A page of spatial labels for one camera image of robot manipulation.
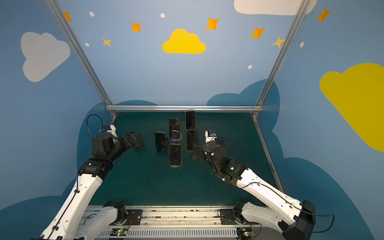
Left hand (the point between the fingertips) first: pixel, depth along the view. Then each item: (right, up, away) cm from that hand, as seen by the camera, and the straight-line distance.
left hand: (134, 136), depth 75 cm
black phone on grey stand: (+30, -2, 0) cm, 30 cm away
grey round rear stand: (+19, -5, +28) cm, 34 cm away
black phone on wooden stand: (+28, +10, +35) cm, 46 cm away
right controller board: (+55, -47, -4) cm, 73 cm away
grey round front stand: (+19, -20, +17) cm, 33 cm away
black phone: (+17, +4, +32) cm, 36 cm away
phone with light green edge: (+9, -5, +18) cm, 21 cm away
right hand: (+35, -4, -2) cm, 35 cm away
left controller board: (-6, -46, -5) cm, 47 cm away
